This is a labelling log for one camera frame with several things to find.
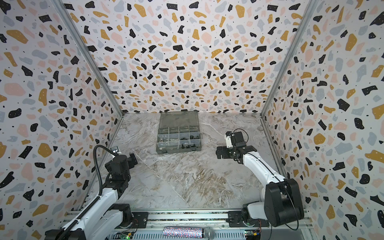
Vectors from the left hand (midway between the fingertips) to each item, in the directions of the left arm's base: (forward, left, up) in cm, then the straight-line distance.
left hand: (121, 155), depth 82 cm
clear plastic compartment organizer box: (+27, -28, -13) cm, 41 cm away
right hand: (+4, -56, -2) cm, 57 cm away
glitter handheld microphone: (-36, -47, -8) cm, 59 cm away
